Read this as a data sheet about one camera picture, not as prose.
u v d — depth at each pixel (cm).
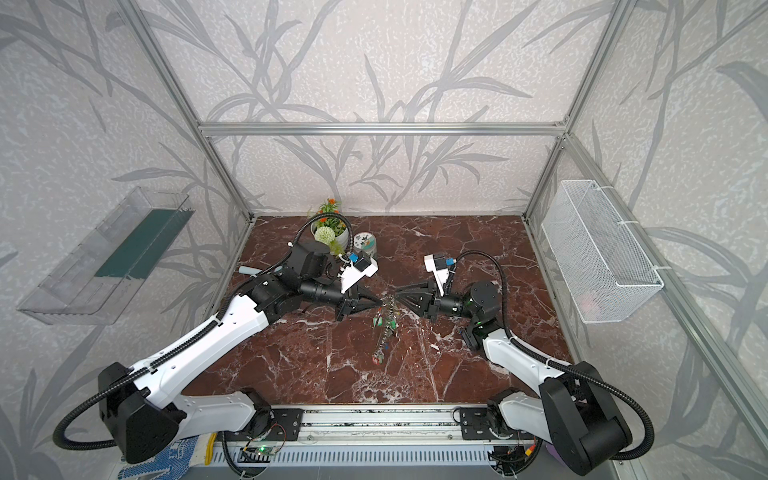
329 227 99
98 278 64
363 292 62
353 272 60
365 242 102
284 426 73
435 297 64
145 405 38
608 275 61
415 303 69
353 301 59
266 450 71
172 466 68
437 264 64
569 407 42
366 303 66
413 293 69
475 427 72
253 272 104
